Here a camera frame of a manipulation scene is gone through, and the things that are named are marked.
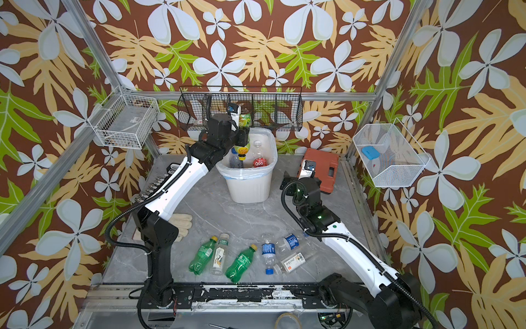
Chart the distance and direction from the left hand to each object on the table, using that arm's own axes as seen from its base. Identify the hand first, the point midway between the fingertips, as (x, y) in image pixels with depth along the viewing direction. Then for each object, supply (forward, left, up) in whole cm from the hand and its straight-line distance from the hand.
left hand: (243, 124), depth 78 cm
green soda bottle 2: (-44, +2, -34) cm, 56 cm away
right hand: (-15, -20, -11) cm, 27 cm away
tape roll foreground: (-58, -16, -37) cm, 71 cm away
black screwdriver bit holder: (+8, +43, -37) cm, 57 cm away
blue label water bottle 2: (-38, -10, -33) cm, 52 cm away
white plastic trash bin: (-13, -3, -21) cm, 25 cm away
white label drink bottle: (-44, +10, -33) cm, 55 cm away
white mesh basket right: (-10, -61, -8) cm, 63 cm away
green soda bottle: (-38, +17, -38) cm, 57 cm away
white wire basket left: (+7, +52, -4) cm, 53 cm away
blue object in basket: (-2, -54, -13) cm, 55 cm away
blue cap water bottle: (-34, -20, -33) cm, 51 cm away
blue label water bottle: (+1, +6, -23) cm, 23 cm away
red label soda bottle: (-3, -6, -18) cm, 19 cm away
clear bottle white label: (-42, -18, -34) cm, 57 cm away
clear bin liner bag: (+3, -10, -16) cm, 20 cm away
